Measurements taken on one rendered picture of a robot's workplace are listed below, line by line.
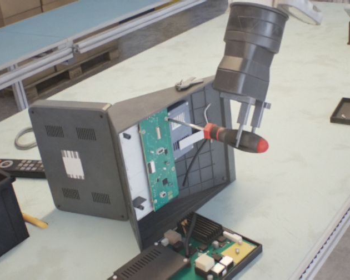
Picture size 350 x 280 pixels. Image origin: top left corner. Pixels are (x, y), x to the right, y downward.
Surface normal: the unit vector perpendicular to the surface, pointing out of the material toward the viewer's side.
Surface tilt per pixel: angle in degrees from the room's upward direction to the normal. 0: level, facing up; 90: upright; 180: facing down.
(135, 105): 0
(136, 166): 90
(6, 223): 90
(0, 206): 90
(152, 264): 0
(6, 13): 90
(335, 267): 0
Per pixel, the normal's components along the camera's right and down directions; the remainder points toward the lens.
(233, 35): -0.77, -0.13
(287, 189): -0.12, -0.88
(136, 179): 0.73, 0.23
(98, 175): -0.38, 0.47
